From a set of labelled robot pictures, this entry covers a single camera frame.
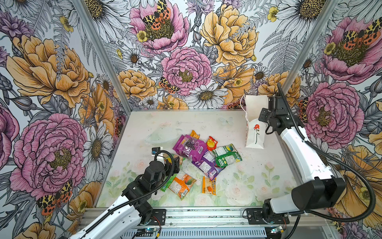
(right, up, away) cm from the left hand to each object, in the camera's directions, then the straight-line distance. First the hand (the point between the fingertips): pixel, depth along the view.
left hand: (170, 162), depth 79 cm
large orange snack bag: (+5, -13, +3) cm, 14 cm away
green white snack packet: (+32, +1, +15) cm, 36 cm away
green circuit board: (-10, -30, -7) cm, 33 cm away
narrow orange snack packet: (+20, -14, +5) cm, 25 cm away
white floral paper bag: (+46, +17, +5) cm, 50 cm away
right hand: (+50, +24, +1) cm, 55 cm away
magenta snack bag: (+10, +6, +14) cm, 19 cm away
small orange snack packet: (+12, +12, +27) cm, 32 cm away
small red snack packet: (+23, +7, +21) cm, 32 cm away
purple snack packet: (+20, -4, +11) cm, 23 cm away
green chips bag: (-3, 0, +12) cm, 13 cm away
